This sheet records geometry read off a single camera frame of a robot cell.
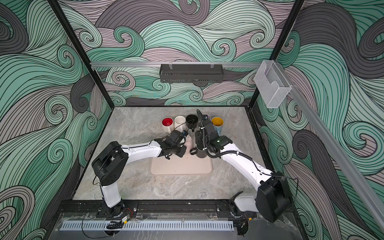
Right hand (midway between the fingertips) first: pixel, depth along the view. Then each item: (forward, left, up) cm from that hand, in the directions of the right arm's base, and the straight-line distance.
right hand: (199, 133), depth 83 cm
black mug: (-5, +3, -13) cm, 14 cm away
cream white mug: (+16, +22, -14) cm, 30 cm away
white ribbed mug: (+18, +13, -15) cm, 27 cm away
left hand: (-2, +9, -13) cm, 16 cm away
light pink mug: (-3, +6, -7) cm, 10 cm away
